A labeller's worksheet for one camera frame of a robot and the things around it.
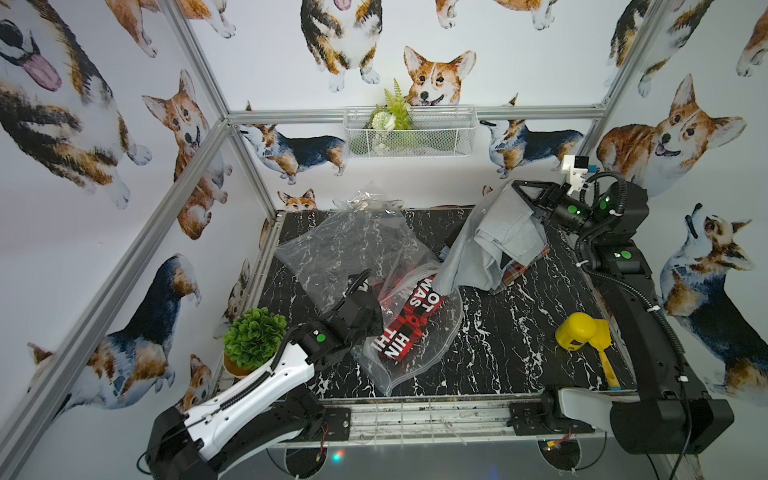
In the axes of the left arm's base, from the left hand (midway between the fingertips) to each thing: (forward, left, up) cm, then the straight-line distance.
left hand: (383, 308), depth 78 cm
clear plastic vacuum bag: (+40, +8, -16) cm, 43 cm away
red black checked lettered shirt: (-4, -3, -12) cm, 13 cm away
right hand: (+11, -27, +33) cm, 44 cm away
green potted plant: (-8, +31, +1) cm, 32 cm away
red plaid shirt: (+19, -43, -13) cm, 48 cm away
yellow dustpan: (-5, -51, -4) cm, 51 cm away
